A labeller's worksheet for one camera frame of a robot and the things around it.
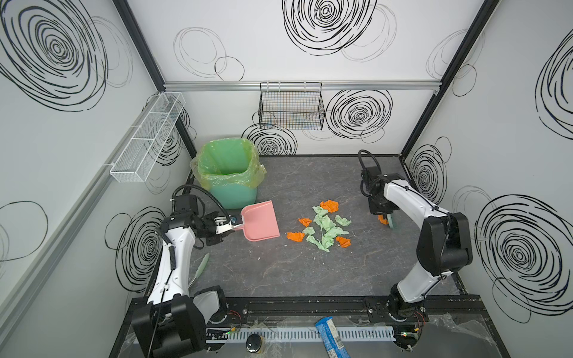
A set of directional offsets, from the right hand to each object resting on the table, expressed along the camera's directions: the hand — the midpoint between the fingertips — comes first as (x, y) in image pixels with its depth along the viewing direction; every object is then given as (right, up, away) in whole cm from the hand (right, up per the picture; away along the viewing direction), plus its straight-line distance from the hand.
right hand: (383, 211), depth 88 cm
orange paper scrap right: (-34, -11, +2) cm, 36 cm away
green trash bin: (-61, +6, +3) cm, 62 cm away
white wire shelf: (-88, +19, -15) cm, 92 cm away
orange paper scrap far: (-19, +1, +11) cm, 22 cm away
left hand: (-60, -3, -8) cm, 61 cm away
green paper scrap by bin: (-29, -9, +3) cm, 31 cm away
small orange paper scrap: (-16, -13, 0) cm, 20 cm away
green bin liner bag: (-65, +21, +8) cm, 69 cm away
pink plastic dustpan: (-49, -3, -5) cm, 49 cm away
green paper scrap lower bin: (-15, -5, +6) cm, 17 cm away
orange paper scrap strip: (-31, -5, +5) cm, 32 cm away
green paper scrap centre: (-23, -4, +5) cm, 24 cm away
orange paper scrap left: (+2, -4, +7) cm, 9 cm away
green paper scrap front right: (-22, -12, +2) cm, 25 cm away
